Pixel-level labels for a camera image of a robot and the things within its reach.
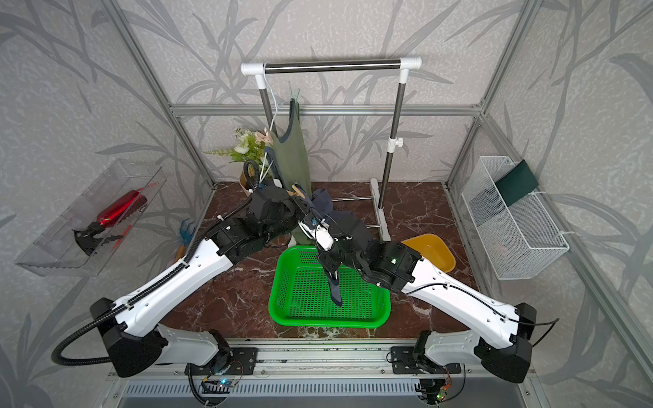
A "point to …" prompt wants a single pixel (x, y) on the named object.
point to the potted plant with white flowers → (248, 148)
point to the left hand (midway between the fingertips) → (315, 206)
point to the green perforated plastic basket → (300, 293)
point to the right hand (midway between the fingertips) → (317, 237)
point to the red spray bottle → (88, 237)
